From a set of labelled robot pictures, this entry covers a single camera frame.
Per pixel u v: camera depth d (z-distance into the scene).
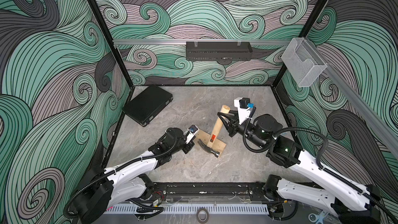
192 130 0.69
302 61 0.79
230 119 0.54
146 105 1.04
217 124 0.63
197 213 0.66
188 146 0.71
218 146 0.86
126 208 0.70
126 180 0.47
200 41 0.93
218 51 0.95
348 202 0.39
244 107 0.50
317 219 0.66
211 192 0.74
